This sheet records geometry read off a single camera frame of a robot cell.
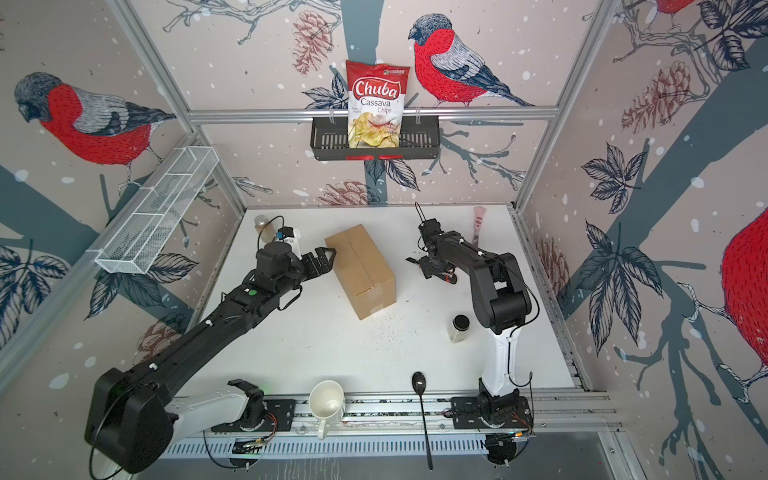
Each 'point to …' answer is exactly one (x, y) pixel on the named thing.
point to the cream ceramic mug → (327, 403)
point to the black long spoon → (419, 386)
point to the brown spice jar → (267, 235)
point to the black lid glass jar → (459, 330)
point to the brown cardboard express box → (364, 276)
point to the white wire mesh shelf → (156, 211)
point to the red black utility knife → (451, 278)
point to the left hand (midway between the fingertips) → (324, 254)
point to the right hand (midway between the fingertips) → (436, 270)
